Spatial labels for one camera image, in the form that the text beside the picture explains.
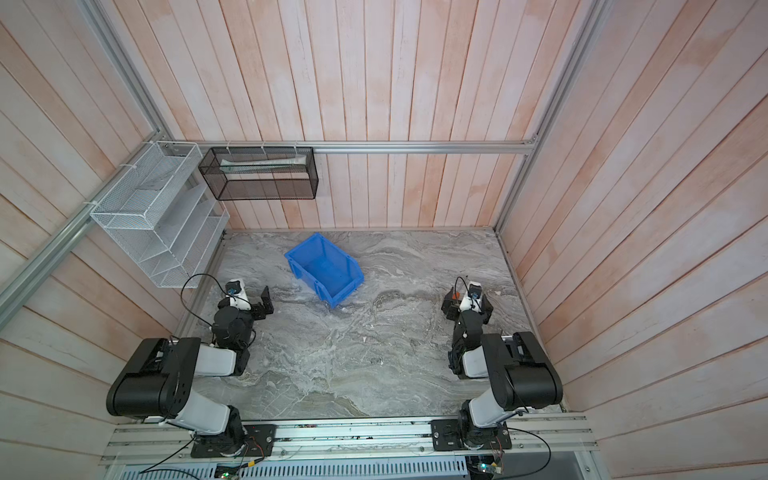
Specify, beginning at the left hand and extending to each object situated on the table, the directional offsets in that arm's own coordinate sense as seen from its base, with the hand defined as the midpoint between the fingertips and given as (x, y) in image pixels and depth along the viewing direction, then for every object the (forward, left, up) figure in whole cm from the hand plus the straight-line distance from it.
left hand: (256, 292), depth 91 cm
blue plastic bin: (+17, -20, -11) cm, 28 cm away
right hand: (0, -67, +2) cm, 67 cm away
